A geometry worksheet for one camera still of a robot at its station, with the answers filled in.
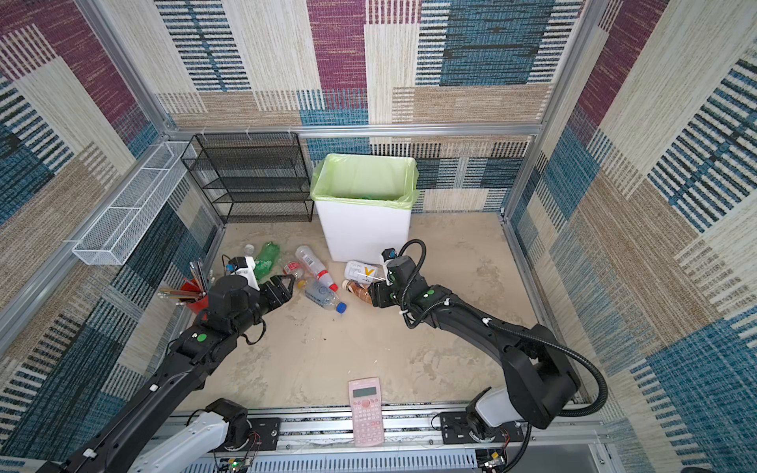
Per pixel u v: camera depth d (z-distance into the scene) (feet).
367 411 2.49
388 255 2.49
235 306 1.83
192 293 2.85
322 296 3.07
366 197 3.24
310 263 3.31
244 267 2.24
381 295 2.44
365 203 2.67
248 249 3.56
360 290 3.09
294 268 3.26
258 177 3.59
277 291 2.20
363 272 3.17
